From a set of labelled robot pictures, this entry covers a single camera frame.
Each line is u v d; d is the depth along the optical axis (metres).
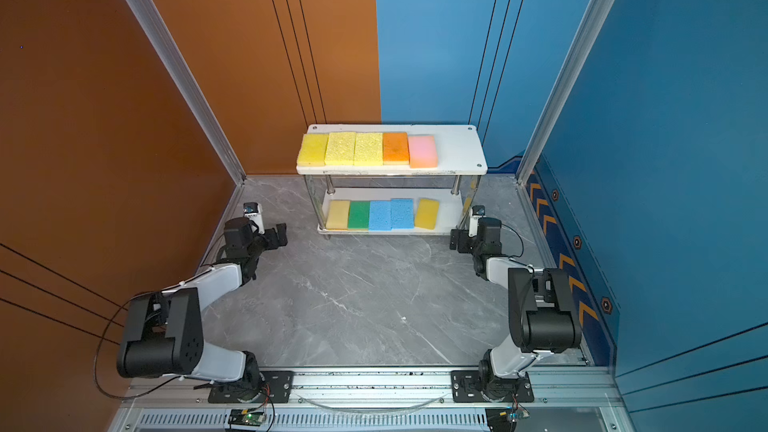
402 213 0.99
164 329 0.94
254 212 0.81
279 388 0.74
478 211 0.85
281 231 0.86
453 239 0.99
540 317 0.46
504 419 0.71
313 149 0.78
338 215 0.97
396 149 0.77
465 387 0.73
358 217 0.99
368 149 0.78
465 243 0.87
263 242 0.81
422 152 0.77
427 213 1.00
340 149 0.78
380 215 0.99
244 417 0.71
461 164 0.76
